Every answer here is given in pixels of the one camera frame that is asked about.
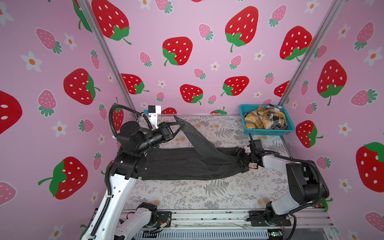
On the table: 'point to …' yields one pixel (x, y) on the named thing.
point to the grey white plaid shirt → (276, 122)
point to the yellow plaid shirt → (260, 118)
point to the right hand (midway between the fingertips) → (231, 155)
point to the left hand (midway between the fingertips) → (184, 124)
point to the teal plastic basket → (246, 108)
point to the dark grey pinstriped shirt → (198, 161)
